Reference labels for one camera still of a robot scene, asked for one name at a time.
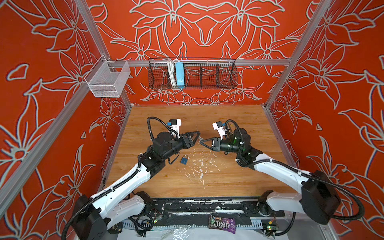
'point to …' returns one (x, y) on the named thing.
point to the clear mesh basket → (106, 78)
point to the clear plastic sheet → (179, 233)
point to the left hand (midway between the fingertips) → (197, 133)
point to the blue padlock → (184, 159)
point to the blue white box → (180, 75)
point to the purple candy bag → (227, 224)
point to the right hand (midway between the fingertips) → (199, 144)
